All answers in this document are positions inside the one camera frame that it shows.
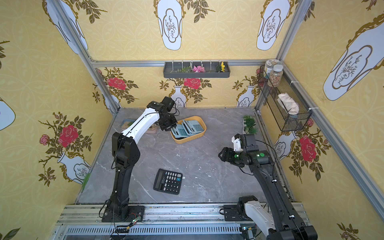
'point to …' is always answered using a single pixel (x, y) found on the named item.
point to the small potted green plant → (249, 123)
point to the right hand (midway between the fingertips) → (226, 154)
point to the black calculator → (168, 182)
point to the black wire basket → (286, 122)
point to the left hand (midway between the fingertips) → (170, 126)
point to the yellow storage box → (195, 136)
